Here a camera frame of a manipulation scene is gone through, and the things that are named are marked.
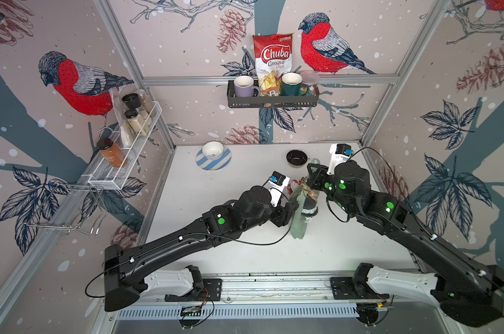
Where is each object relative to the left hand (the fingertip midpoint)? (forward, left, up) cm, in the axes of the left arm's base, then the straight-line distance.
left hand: (295, 199), depth 63 cm
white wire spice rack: (+8, +60, +4) cm, 61 cm away
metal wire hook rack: (-5, +65, +5) cm, 65 cm away
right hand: (+9, -3, +6) cm, 11 cm away
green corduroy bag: (-4, -2, -9) cm, 10 cm away
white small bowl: (+48, +38, -29) cm, 68 cm away
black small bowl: (+40, -9, -28) cm, 50 cm away
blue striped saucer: (+38, +38, -31) cm, 62 cm away
